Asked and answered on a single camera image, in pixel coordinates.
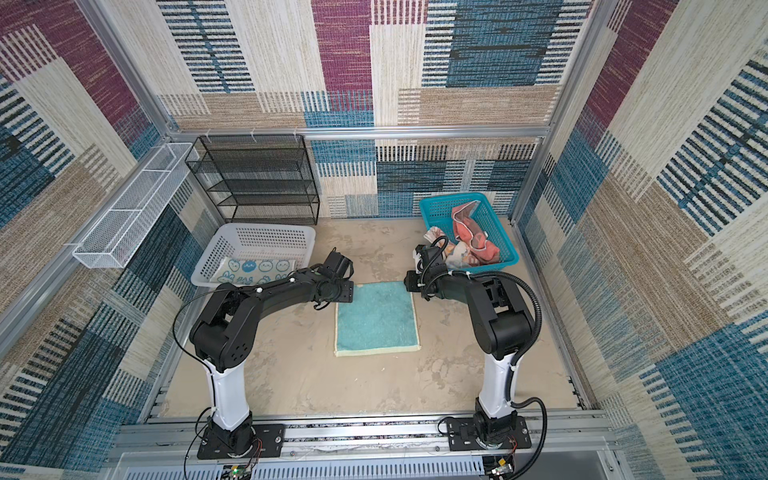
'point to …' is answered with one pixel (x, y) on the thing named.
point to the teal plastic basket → (438, 213)
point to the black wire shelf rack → (258, 178)
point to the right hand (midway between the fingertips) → (410, 283)
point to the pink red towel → (470, 233)
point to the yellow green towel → (379, 319)
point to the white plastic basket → (248, 252)
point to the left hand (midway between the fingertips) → (344, 287)
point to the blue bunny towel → (249, 270)
